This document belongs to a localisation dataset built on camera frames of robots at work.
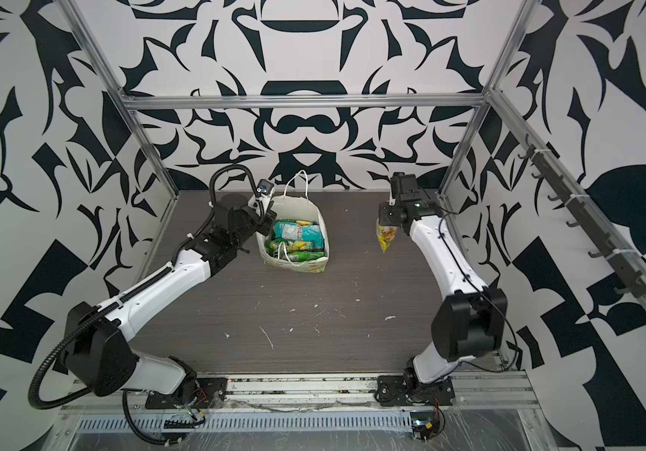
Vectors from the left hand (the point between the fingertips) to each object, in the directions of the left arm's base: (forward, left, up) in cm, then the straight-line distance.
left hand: (269, 194), depth 78 cm
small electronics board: (-51, -38, -31) cm, 71 cm away
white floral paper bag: (-2, -7, -4) cm, 8 cm away
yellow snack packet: (-6, -33, -12) cm, 36 cm away
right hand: (0, -36, -7) cm, 36 cm away
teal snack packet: (-2, -7, -16) cm, 17 cm away
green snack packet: (-6, -5, -19) cm, 21 cm away
